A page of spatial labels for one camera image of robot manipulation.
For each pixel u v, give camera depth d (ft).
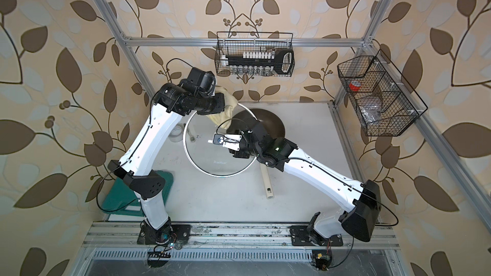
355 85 2.64
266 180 2.55
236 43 2.99
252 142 1.69
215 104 2.06
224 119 2.27
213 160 3.25
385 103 2.40
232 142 1.91
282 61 2.74
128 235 2.48
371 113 2.39
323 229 1.96
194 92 1.67
